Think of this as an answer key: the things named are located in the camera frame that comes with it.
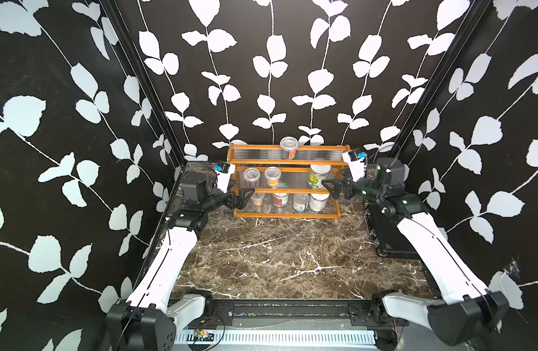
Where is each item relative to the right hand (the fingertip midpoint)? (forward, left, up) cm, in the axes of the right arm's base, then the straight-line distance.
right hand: (331, 173), depth 72 cm
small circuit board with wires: (-43, +42, -33) cm, 69 cm away
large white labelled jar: (+6, 0, -25) cm, 26 cm away
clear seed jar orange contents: (+11, +20, -12) cm, 26 cm away
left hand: (-1, +30, -3) cm, 30 cm away
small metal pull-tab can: (+7, +8, -27) cm, 29 cm away
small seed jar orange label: (+8, +27, -26) cm, 39 cm away
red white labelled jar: (+8, +17, -27) cm, 33 cm away
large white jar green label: (+9, +2, -10) cm, 14 cm away
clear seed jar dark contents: (+10, +29, -13) cm, 33 cm away
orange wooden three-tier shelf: (+10, +14, -22) cm, 28 cm away
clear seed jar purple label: (+13, +14, +1) cm, 19 cm away
